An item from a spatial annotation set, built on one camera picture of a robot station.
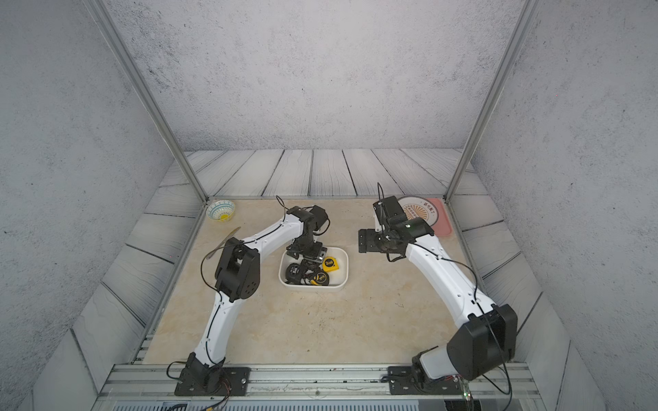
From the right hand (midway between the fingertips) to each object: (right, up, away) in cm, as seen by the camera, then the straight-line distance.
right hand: (373, 242), depth 80 cm
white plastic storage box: (-11, -15, +14) cm, 23 cm away
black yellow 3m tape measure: (-16, -14, +11) cm, 24 cm away
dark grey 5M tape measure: (-27, -12, +11) cm, 32 cm away
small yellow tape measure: (-14, -10, +16) cm, 23 cm away
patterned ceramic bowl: (-63, +11, +35) cm, 73 cm away
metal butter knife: (-57, -2, +28) cm, 64 cm away
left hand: (-19, -9, +17) cm, 27 cm away
